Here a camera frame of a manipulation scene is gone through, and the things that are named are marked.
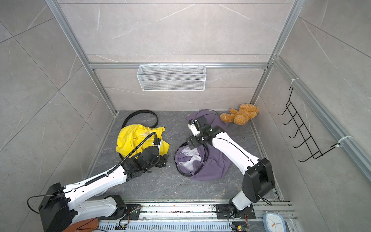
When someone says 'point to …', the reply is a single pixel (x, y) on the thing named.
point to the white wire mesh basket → (171, 78)
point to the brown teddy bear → (241, 116)
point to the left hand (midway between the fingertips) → (165, 152)
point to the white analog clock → (274, 222)
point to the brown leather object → (89, 225)
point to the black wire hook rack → (308, 143)
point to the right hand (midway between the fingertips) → (197, 139)
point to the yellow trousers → (129, 137)
